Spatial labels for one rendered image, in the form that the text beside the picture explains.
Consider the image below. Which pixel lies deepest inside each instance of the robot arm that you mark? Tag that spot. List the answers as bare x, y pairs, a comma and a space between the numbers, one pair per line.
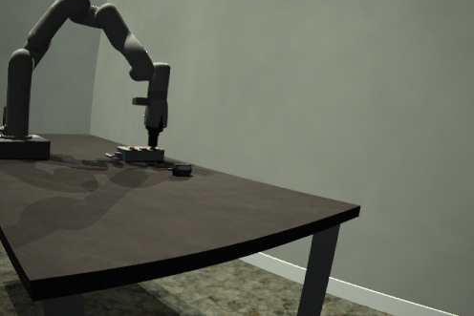
40, 38

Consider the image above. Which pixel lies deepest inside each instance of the white power strip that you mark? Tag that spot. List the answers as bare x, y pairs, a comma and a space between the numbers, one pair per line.
133, 154

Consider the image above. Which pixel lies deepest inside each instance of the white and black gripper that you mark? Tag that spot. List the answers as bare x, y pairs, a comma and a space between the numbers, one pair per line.
154, 116

